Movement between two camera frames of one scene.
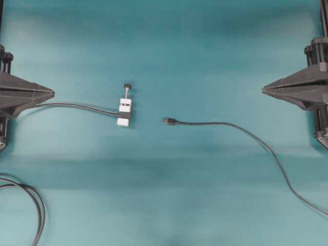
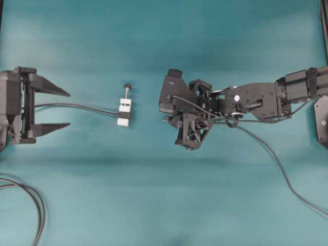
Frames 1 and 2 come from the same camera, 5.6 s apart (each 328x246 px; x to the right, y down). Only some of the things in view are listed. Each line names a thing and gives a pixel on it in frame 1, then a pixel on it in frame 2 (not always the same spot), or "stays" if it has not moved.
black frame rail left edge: (1, 5) stays
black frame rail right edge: (324, 13) stays
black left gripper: (11, 105) → (29, 82)
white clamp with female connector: (124, 113) stays
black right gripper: (316, 75) → (213, 101)
